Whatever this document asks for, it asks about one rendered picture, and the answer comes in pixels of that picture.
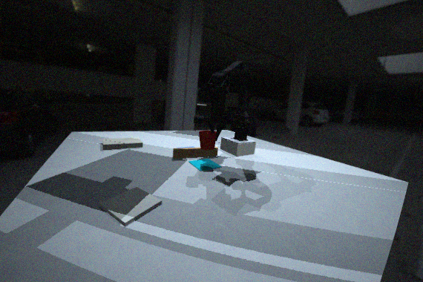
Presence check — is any tan flat bar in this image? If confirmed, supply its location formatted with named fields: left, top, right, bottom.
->
left=173, top=147, right=218, bottom=159

